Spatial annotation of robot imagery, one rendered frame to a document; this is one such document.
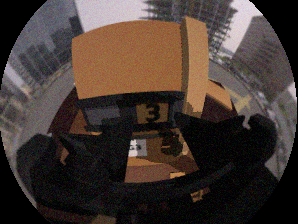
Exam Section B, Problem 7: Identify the white paper ticket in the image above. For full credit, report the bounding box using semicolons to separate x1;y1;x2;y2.
128;139;146;157

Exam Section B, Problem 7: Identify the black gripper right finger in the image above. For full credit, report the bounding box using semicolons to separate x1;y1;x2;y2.
173;112;245;169

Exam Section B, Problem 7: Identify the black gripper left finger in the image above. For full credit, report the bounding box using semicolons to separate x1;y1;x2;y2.
59;116;134;183

